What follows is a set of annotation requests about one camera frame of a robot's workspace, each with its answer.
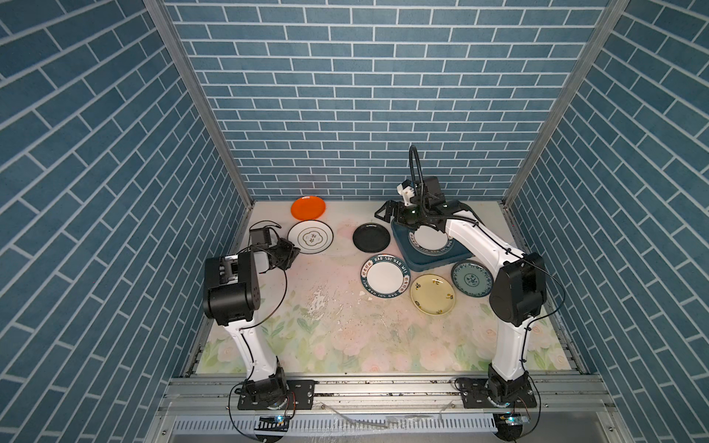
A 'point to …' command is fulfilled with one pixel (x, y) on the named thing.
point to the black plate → (371, 237)
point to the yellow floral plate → (432, 295)
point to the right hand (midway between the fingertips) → (382, 214)
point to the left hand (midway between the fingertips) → (300, 245)
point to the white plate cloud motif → (311, 236)
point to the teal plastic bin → (419, 261)
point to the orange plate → (307, 208)
